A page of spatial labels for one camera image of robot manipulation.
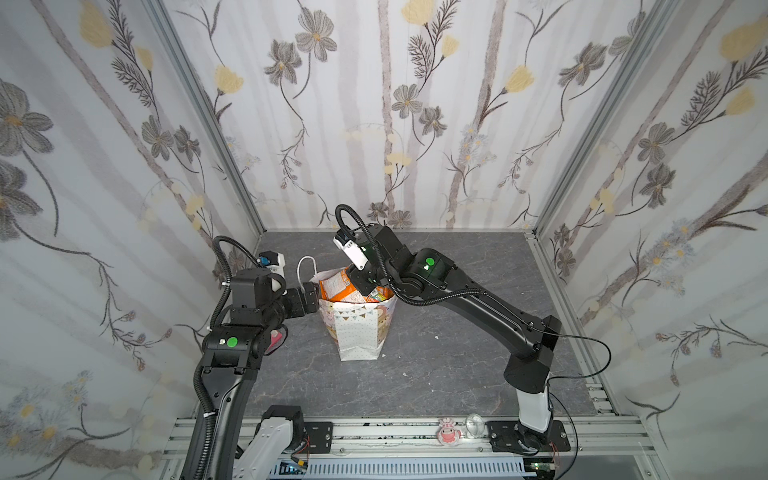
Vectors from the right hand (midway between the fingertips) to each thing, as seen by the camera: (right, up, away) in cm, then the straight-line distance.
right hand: (348, 256), depth 67 cm
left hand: (-12, -5, +2) cm, 13 cm away
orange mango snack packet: (+7, -8, -2) cm, 11 cm away
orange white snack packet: (-3, -8, +6) cm, 10 cm away
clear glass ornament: (+32, -44, +9) cm, 55 cm away
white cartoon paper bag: (+1, -19, +10) cm, 22 cm away
